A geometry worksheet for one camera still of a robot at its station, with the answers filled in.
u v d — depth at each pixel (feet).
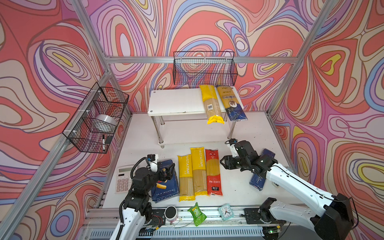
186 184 2.69
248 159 1.92
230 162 2.26
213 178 2.77
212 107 2.31
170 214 2.31
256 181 2.68
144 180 1.97
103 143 2.36
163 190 2.51
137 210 1.82
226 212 2.41
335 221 1.49
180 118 3.89
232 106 2.37
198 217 2.41
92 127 2.36
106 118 2.41
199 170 2.87
